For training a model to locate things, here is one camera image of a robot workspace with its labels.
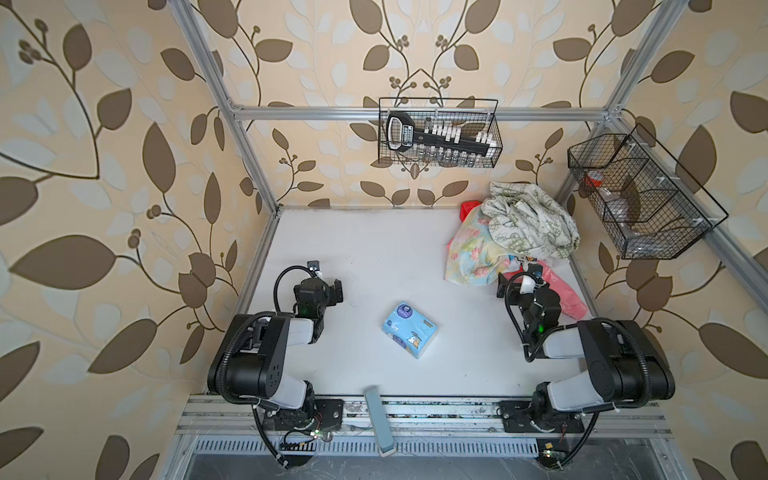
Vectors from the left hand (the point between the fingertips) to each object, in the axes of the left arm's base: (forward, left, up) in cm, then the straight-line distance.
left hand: (323, 279), depth 94 cm
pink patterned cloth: (-5, -77, -2) cm, 77 cm away
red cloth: (+37, -50, -2) cm, 62 cm away
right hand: (+1, -61, +4) cm, 61 cm away
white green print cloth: (+18, -64, +11) cm, 68 cm away
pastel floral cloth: (+8, -49, +3) cm, 49 cm away
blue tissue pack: (-16, -28, +1) cm, 32 cm away
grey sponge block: (-38, -21, -2) cm, 43 cm away
